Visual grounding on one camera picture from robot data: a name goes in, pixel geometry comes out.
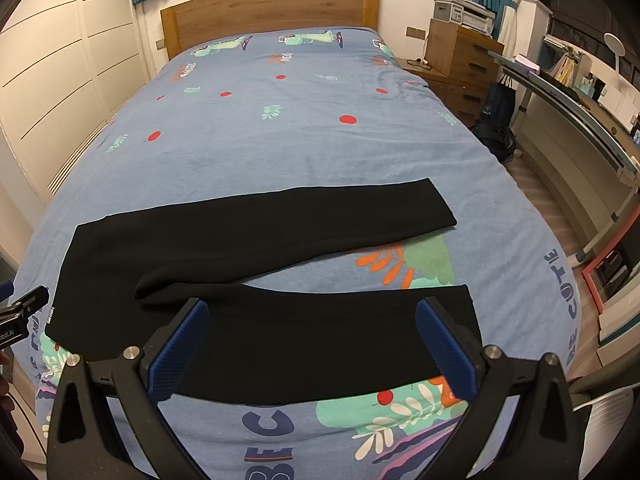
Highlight black pants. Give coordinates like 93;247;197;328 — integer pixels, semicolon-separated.
46;179;456;406

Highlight left hand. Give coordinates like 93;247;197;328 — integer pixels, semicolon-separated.
0;352;15;413

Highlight white wardrobe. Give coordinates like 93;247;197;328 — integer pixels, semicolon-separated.
1;0;149;202

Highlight long study desk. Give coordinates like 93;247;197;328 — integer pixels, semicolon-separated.
491;53;639;268

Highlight blue patterned bed sheet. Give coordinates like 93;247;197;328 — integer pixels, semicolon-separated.
16;27;580;479

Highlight black bag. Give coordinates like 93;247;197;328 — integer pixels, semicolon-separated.
471;76;516;162

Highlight wooden headboard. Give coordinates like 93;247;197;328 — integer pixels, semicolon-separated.
160;0;380;58

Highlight wooden nightstand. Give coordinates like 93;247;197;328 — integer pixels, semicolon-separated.
397;58;449;100

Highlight wooden drawer chest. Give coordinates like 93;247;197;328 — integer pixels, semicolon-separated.
425;18;504;127

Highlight white desk lamp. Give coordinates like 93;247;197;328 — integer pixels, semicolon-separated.
603;32;626;75

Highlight white printer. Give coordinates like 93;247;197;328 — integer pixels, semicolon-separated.
433;0;496;36

